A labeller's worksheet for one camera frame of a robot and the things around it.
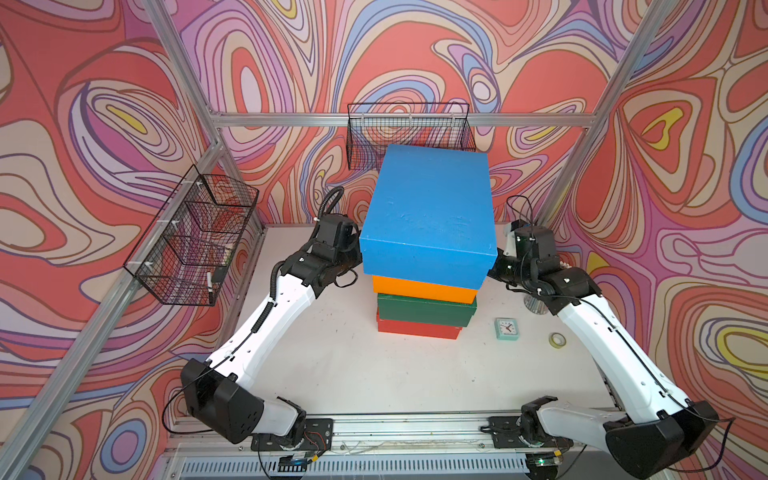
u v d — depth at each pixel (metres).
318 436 0.73
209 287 0.72
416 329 0.78
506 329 0.90
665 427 0.37
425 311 0.72
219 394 0.38
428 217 0.56
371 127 0.89
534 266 0.53
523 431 0.69
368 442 0.73
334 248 0.55
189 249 0.79
